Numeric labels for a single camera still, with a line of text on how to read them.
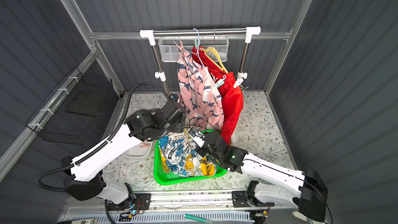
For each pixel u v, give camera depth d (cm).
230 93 63
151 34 59
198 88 72
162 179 80
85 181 41
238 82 57
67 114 72
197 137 61
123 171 82
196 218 70
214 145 53
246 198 66
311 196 40
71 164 39
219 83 62
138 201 72
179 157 79
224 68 63
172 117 48
